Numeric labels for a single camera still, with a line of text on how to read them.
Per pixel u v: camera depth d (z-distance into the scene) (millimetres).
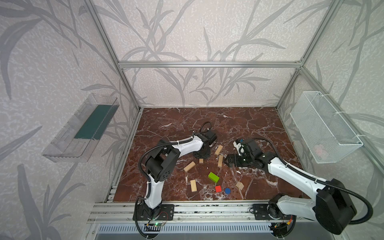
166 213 722
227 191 806
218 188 808
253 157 640
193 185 816
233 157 739
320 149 733
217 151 959
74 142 632
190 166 889
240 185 807
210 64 1733
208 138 766
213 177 838
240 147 755
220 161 906
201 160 908
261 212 735
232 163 737
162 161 504
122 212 756
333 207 402
